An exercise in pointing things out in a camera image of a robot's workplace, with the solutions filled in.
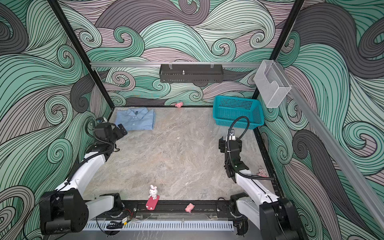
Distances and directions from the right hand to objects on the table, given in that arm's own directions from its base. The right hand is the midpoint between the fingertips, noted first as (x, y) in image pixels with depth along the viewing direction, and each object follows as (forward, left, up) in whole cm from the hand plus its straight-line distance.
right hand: (230, 137), depth 84 cm
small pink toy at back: (+38, +33, -11) cm, 52 cm away
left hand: (+3, +66, +5) cm, 67 cm away
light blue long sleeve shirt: (+23, +65, -12) cm, 70 cm away
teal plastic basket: (+36, -5, -14) cm, 39 cm away
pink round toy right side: (-16, -18, -12) cm, 27 cm away
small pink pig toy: (-34, +24, -11) cm, 43 cm away
